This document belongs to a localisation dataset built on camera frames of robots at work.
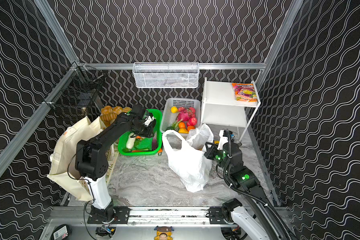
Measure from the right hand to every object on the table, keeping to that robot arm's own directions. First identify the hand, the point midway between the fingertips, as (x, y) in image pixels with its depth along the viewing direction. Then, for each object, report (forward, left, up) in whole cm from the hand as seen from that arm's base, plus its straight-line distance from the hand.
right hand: (206, 143), depth 72 cm
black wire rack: (+34, +78, +6) cm, 86 cm away
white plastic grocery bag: (-10, +8, -4) cm, 13 cm away
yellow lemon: (+45, +20, -20) cm, 53 cm away
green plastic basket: (+14, +39, -25) cm, 48 cm away
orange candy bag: (+26, -22, +10) cm, 35 cm away
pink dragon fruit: (+33, +11, -13) cm, 37 cm away
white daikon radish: (+14, +46, -19) cm, 52 cm away
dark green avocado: (+25, +21, -19) cm, 38 cm away
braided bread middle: (+39, +69, -18) cm, 81 cm away
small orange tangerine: (+27, +13, -19) cm, 36 cm away
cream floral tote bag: (-14, +63, 0) cm, 65 cm away
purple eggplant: (+14, +31, -21) cm, 40 cm away
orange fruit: (+26, +7, -19) cm, 33 cm away
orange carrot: (+7, +36, -4) cm, 36 cm away
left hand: (+14, +28, -12) cm, 33 cm away
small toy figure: (-34, +20, -22) cm, 45 cm away
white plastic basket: (+37, +23, -21) cm, 49 cm away
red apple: (+29, +6, -16) cm, 33 cm away
